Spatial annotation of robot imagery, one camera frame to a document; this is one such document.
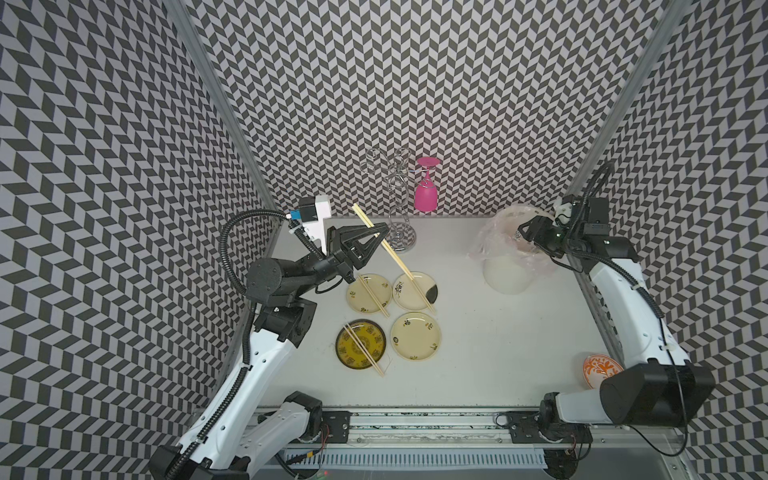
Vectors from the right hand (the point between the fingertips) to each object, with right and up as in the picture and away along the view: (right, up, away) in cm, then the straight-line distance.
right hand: (526, 236), depth 78 cm
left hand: (-35, 0, -28) cm, 45 cm away
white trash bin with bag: (-4, -7, +2) cm, 8 cm away
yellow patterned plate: (-42, -30, +9) cm, 52 cm away
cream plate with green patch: (-31, -19, +19) cm, 41 cm away
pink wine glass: (-25, +15, +20) cm, 35 cm away
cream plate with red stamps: (-29, -29, +9) cm, 42 cm away
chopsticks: (-48, -28, +10) cm, 57 cm away
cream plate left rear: (-47, -20, +19) cm, 54 cm away
